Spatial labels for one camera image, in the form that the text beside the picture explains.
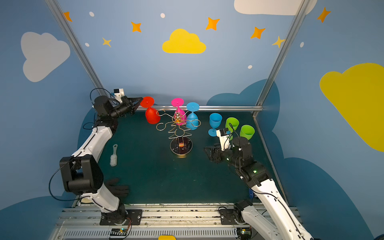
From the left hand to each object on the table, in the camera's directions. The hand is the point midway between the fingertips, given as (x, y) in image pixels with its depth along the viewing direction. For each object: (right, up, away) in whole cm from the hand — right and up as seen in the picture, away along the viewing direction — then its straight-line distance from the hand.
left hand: (142, 97), depth 78 cm
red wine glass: (+3, -9, +7) cm, 12 cm away
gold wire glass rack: (+18, -28, +22) cm, 40 cm away
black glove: (-14, -53, +6) cm, 55 cm away
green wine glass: (+53, -14, +20) cm, 59 cm away
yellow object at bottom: (+15, -68, -9) cm, 70 cm away
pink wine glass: (+20, -11, +1) cm, 23 cm away
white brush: (-24, -36, +17) cm, 46 cm away
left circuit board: (-10, -68, -5) cm, 69 cm away
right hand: (+36, -25, -8) cm, 44 cm away
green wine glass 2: (+61, -19, +15) cm, 66 cm away
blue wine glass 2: (+42, -11, +21) cm, 48 cm away
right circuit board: (+53, -69, -4) cm, 87 cm away
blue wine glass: (+27, -13, +10) cm, 31 cm away
